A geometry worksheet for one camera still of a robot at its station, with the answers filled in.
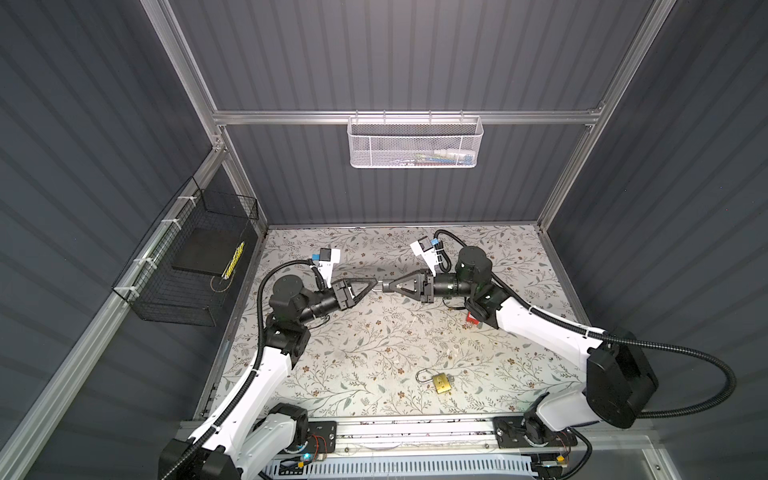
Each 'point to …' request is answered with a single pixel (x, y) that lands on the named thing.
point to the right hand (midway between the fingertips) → (394, 292)
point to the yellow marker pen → (234, 261)
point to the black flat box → (208, 250)
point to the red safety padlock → (471, 318)
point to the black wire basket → (179, 273)
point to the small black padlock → (385, 287)
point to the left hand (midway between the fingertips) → (377, 285)
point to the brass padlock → (440, 381)
